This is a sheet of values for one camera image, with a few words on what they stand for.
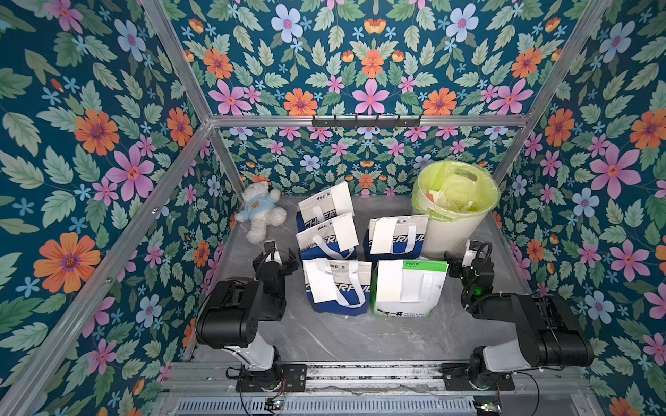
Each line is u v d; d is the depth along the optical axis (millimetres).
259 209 1053
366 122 932
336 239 855
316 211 865
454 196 1024
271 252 778
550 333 448
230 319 459
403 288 735
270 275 719
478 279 694
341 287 750
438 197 994
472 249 797
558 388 735
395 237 838
